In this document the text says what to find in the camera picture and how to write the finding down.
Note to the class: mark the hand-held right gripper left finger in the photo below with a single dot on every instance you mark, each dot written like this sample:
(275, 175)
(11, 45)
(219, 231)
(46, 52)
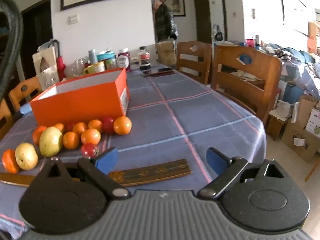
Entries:
(106, 160)

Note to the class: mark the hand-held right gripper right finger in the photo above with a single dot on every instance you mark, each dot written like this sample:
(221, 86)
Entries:
(215, 161)

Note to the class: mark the red tomato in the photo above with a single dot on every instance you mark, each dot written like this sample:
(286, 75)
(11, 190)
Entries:
(108, 125)
(89, 150)

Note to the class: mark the cluster of round oranges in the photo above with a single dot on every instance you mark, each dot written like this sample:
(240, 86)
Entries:
(90, 136)

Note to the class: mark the orange cardboard box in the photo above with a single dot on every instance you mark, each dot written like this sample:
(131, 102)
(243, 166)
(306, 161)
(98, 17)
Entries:
(82, 102)

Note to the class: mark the oblate orange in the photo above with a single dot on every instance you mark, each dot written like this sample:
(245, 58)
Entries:
(8, 162)

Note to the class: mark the dark carved wooden strip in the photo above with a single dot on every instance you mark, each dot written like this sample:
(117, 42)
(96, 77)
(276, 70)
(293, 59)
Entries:
(155, 172)

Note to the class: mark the small wooden stool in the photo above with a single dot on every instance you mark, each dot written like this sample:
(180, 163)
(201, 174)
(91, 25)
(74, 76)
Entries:
(277, 125)

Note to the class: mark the potato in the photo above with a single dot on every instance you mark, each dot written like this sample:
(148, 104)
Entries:
(26, 156)

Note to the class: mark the wooden chair with cutout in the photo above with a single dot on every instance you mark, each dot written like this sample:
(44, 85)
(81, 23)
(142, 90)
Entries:
(193, 57)
(250, 80)

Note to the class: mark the yellow-green mug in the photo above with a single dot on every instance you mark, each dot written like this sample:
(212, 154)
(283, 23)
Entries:
(95, 68)

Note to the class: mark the stacked cardboard boxes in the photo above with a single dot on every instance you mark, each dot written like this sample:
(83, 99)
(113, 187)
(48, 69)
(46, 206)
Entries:
(302, 130)

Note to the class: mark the blue foil package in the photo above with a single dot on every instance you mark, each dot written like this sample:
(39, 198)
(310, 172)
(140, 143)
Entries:
(26, 109)

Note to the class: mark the clear glass jars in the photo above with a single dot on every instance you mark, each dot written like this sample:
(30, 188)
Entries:
(75, 68)

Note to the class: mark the dark flat case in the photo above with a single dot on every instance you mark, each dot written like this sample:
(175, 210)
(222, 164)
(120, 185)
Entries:
(158, 74)

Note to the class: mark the red folded umbrella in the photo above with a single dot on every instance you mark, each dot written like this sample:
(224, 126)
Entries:
(60, 67)

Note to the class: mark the teal lidded container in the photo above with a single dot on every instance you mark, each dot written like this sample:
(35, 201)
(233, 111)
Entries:
(106, 56)

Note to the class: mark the tall light blue bottle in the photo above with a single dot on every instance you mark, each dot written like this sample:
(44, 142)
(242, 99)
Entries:
(92, 57)

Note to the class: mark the black phone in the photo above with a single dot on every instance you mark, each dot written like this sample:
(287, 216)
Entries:
(165, 69)

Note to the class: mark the wooden chair with round hole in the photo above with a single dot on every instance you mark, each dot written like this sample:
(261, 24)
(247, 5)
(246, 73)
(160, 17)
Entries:
(23, 92)

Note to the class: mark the white paper bag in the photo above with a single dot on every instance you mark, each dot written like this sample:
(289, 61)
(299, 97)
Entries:
(46, 67)

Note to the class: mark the brown cardboard box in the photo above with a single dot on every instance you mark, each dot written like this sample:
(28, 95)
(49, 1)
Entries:
(165, 52)

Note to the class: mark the cluttered sofa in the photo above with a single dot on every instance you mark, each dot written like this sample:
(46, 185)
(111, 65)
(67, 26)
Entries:
(295, 62)

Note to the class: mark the dark puffer jacket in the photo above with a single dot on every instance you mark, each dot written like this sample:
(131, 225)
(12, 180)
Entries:
(163, 20)

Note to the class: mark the small framed painting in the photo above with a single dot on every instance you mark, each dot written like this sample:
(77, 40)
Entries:
(178, 2)

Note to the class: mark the white wall panel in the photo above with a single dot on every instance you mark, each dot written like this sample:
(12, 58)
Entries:
(73, 19)

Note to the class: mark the dark wooden door frame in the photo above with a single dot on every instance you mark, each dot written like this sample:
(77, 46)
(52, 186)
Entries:
(200, 12)

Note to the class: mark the white wall board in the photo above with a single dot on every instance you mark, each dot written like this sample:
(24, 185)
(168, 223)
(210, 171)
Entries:
(295, 7)

